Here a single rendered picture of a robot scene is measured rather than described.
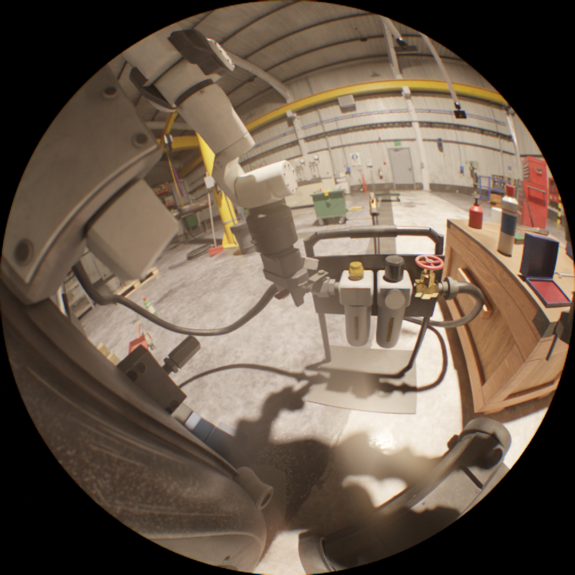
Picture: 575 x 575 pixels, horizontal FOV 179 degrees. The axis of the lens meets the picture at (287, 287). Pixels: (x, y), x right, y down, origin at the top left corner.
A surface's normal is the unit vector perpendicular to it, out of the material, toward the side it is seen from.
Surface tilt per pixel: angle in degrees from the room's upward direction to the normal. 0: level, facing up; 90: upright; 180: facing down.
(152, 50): 116
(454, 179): 90
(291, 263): 90
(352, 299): 90
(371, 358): 0
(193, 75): 110
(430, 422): 0
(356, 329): 90
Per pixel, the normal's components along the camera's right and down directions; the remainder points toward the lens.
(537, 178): -0.84, 0.43
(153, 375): 0.89, 0.01
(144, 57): -0.10, 0.87
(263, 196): -0.38, 0.54
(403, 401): -0.24, -0.84
